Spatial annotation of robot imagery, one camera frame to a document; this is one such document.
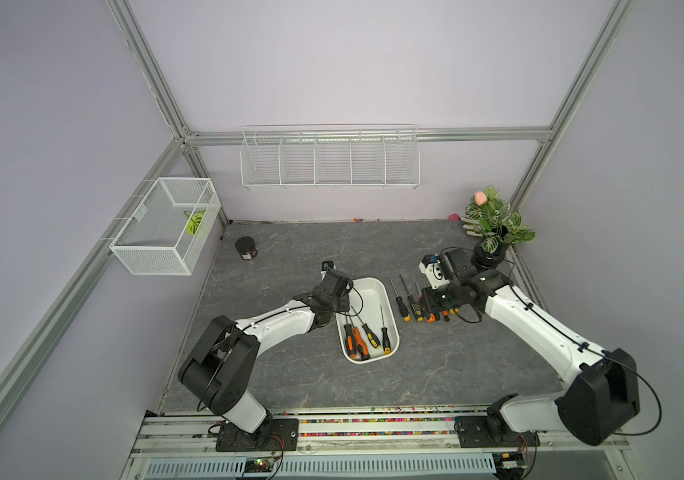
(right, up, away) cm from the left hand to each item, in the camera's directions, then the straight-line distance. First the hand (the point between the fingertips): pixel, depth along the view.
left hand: (340, 296), depth 91 cm
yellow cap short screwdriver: (+35, -5, +4) cm, 36 cm away
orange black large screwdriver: (+3, -12, -4) cm, 13 cm away
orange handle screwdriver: (+6, -13, -4) cm, 15 cm away
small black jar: (-38, +16, +22) cm, 46 cm away
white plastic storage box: (+8, 0, +3) cm, 9 cm away
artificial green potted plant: (+44, +21, -10) cm, 50 cm away
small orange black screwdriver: (+33, -6, +3) cm, 34 cm away
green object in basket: (-39, +23, -10) cm, 47 cm away
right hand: (+24, +1, -8) cm, 25 cm away
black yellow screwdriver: (+20, -5, +3) cm, 20 cm away
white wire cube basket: (-47, +20, -9) cm, 52 cm away
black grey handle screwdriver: (+31, -7, +3) cm, 32 cm away
